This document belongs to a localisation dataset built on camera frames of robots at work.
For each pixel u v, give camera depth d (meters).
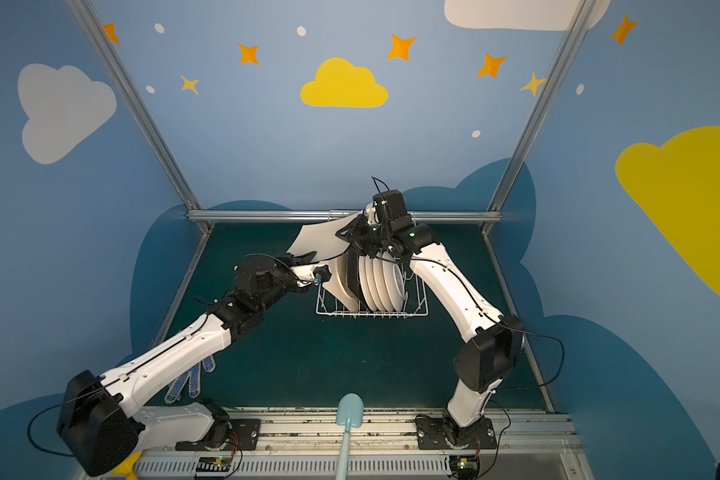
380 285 0.86
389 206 0.58
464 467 0.73
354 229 0.68
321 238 0.86
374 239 0.66
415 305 0.93
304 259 0.69
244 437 0.74
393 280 0.88
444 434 0.73
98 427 0.38
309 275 0.63
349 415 0.75
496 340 0.45
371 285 0.86
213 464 0.73
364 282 0.86
